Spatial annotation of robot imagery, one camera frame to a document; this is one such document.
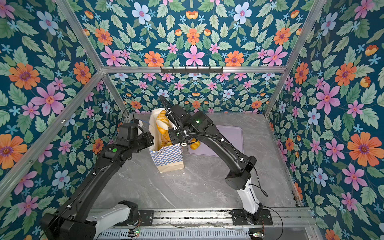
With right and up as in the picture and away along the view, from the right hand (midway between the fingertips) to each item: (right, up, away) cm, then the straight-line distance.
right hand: (174, 136), depth 69 cm
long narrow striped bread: (-12, -7, +25) cm, 28 cm away
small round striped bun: (+9, -8, +27) cm, 30 cm away
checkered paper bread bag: (-5, -13, +10) cm, 17 cm away
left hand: (-10, +1, +5) cm, 11 cm away
